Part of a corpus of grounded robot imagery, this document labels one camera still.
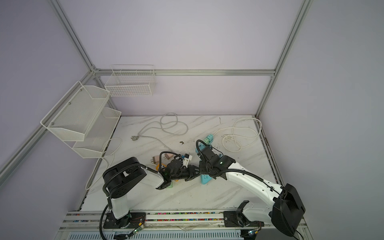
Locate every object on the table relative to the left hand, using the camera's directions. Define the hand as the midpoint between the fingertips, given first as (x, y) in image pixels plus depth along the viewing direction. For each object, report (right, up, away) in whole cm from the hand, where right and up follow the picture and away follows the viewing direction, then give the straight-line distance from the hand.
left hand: (203, 173), depth 83 cm
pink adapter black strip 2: (-30, +6, +10) cm, 32 cm away
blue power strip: (-2, +17, -14) cm, 22 cm away
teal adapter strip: (+5, +19, +15) cm, 25 cm away
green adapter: (-17, -3, -10) cm, 20 cm away
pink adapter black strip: (-23, +8, +12) cm, 27 cm away
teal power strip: (+1, -3, -2) cm, 3 cm away
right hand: (-1, +4, -3) cm, 6 cm away
